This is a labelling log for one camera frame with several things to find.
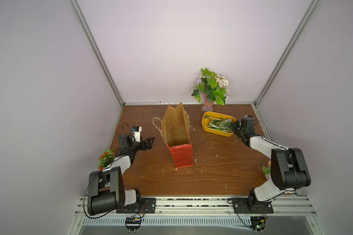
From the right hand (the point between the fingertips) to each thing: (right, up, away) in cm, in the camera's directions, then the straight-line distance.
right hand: (234, 120), depth 94 cm
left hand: (-56, -11, -3) cm, 58 cm away
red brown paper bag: (-39, -5, +8) cm, 40 cm away
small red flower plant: (-74, -19, -20) cm, 79 cm away
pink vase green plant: (-16, +20, -6) cm, 26 cm away
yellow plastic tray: (-17, -1, +13) cm, 21 cm away
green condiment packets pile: (-9, -3, +4) cm, 10 cm away
